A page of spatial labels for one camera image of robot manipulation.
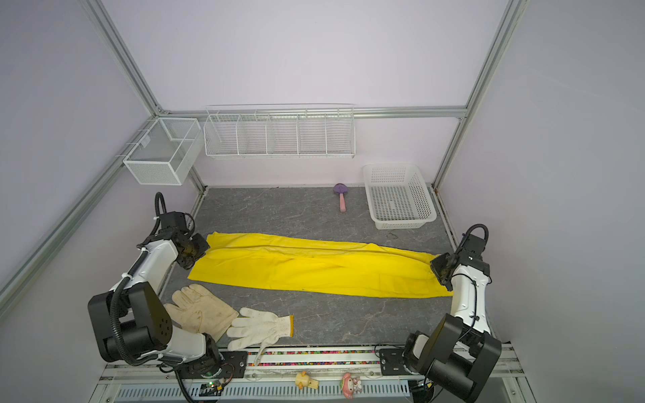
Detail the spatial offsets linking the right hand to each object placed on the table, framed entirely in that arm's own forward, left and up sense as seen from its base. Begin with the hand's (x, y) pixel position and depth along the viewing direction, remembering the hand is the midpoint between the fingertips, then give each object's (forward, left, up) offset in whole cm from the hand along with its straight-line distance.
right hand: (438, 267), depth 84 cm
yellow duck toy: (-31, +44, -4) cm, 54 cm away
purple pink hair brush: (+46, +31, -9) cm, 56 cm away
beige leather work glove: (-10, +82, -9) cm, 83 cm away
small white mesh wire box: (+43, +102, +16) cm, 112 cm away
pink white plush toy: (-32, +31, -5) cm, 45 cm away
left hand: (+6, +81, +1) cm, 81 cm away
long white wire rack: (+48, +56, +22) cm, 77 cm away
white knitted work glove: (-17, +60, -9) cm, 63 cm away
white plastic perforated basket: (+40, +5, -8) cm, 41 cm away
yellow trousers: (+5, +41, -8) cm, 42 cm away
